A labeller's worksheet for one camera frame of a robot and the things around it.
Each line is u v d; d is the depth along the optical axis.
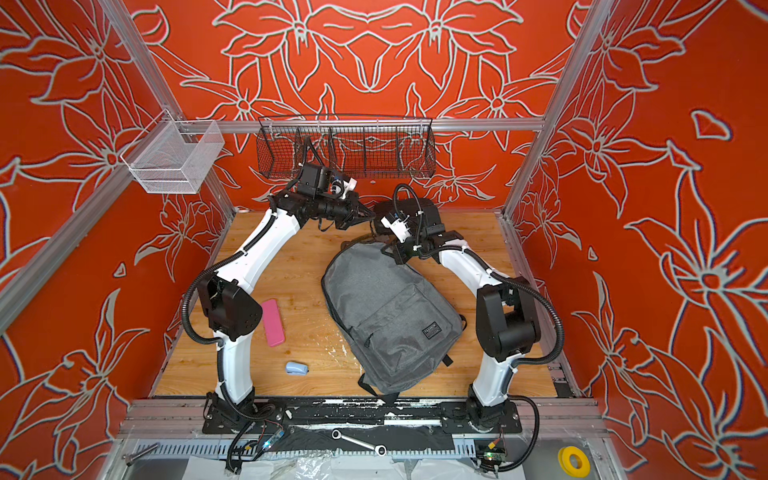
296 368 0.79
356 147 0.98
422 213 0.71
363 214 0.76
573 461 0.67
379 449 0.69
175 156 0.92
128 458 0.67
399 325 0.85
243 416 0.61
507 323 0.48
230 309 0.52
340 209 0.71
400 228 0.79
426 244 0.69
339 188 0.74
